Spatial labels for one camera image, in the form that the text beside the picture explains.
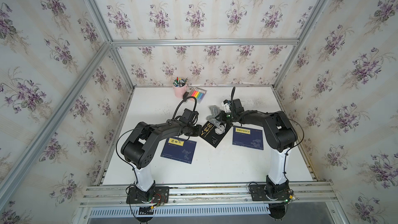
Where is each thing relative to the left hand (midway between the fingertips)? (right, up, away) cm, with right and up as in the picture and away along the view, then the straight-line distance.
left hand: (202, 133), depth 94 cm
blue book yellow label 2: (+29, -3, -1) cm, 29 cm away
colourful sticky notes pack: (-1, +25, +21) cm, 33 cm away
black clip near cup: (-12, +24, +17) cm, 32 cm away
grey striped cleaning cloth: (+9, +14, +8) cm, 18 cm away
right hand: (+11, +8, +7) cm, 15 cm away
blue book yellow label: (-11, -9, -7) cm, 16 cm away
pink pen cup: (-16, +27, +15) cm, 35 cm away
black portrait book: (+8, -1, -1) cm, 8 cm away
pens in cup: (-16, +33, +15) cm, 40 cm away
